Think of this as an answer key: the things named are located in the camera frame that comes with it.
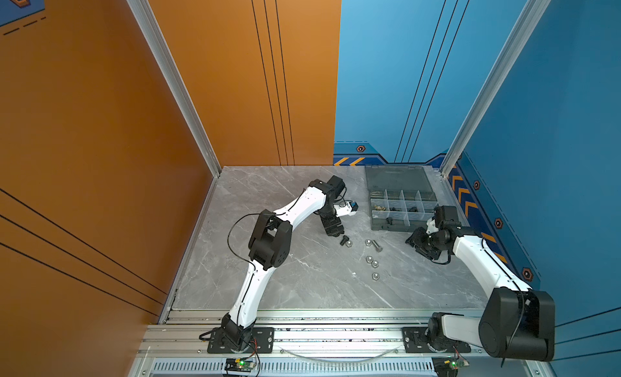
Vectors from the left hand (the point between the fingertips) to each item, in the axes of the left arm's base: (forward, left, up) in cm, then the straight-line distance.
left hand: (333, 220), depth 97 cm
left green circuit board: (-48, +27, -4) cm, 55 cm away
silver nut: (-8, -13, -3) cm, 16 cm away
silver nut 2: (-15, -13, -2) cm, 20 cm away
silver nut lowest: (-21, -15, -4) cm, 26 cm away
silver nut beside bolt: (-9, -6, -3) cm, 11 cm away
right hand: (-12, -27, +4) cm, 30 cm away
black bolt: (-7, -5, -2) cm, 9 cm away
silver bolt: (-11, -17, -3) cm, 20 cm away
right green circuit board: (-47, -34, -3) cm, 58 cm away
